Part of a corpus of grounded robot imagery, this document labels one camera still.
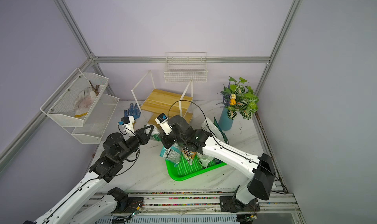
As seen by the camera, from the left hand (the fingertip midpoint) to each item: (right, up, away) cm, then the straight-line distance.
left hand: (154, 127), depth 69 cm
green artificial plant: (+43, +15, +8) cm, 46 cm away
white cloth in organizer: (-41, +12, +9) cm, 44 cm away
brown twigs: (-38, +20, +15) cm, 46 cm away
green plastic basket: (+13, -27, +17) cm, 35 cm away
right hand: (+3, -5, +3) cm, 6 cm away
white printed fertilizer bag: (+27, 0, +8) cm, 28 cm away
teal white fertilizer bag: (+8, -16, +11) cm, 21 cm away
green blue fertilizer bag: (+34, -5, +4) cm, 35 cm away
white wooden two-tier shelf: (-3, +14, +24) cm, 28 cm away
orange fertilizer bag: (+16, -18, +15) cm, 28 cm away
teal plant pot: (+39, 0, +24) cm, 46 cm away
